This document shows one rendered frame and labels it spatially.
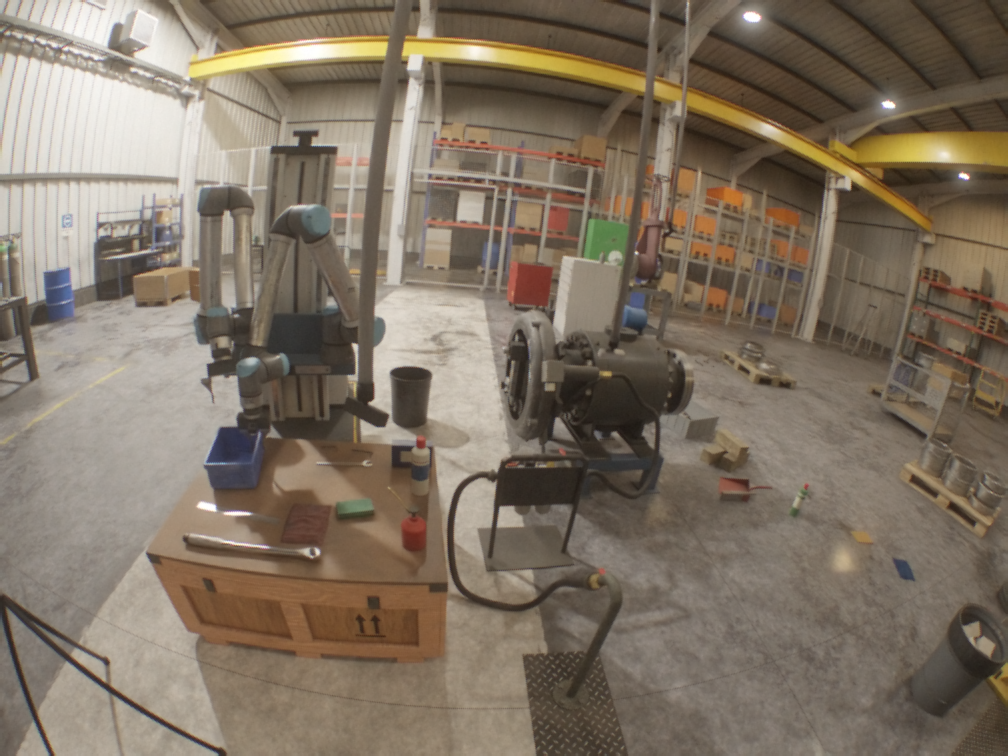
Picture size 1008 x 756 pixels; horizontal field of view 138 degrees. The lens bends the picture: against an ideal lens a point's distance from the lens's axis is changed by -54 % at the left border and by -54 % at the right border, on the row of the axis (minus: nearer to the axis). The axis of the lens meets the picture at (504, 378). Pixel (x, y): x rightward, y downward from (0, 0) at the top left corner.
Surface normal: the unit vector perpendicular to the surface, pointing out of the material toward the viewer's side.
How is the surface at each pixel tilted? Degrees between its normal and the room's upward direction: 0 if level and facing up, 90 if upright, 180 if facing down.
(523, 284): 90
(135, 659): 0
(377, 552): 0
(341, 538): 0
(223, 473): 90
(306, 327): 90
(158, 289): 90
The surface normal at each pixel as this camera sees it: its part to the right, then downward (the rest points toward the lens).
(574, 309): 0.07, 0.35
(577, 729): 0.11, -0.93
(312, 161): 0.32, 0.36
